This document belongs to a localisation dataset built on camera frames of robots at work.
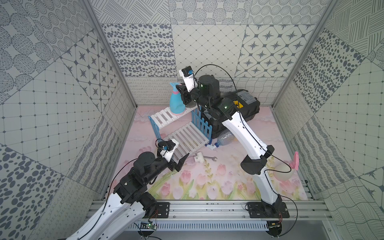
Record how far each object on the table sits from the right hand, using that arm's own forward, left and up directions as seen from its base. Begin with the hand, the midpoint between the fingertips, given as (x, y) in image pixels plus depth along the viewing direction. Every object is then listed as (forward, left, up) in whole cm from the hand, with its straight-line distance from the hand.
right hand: (179, 87), depth 67 cm
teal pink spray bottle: (-2, +2, -11) cm, 11 cm away
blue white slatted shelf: (0, -3, -42) cm, 42 cm away
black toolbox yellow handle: (+21, -39, -28) cm, 52 cm away
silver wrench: (-13, -18, -46) cm, 51 cm away
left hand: (-20, 0, -16) cm, 25 cm away
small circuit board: (-48, +15, -45) cm, 68 cm away
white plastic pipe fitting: (-14, -9, -42) cm, 46 cm away
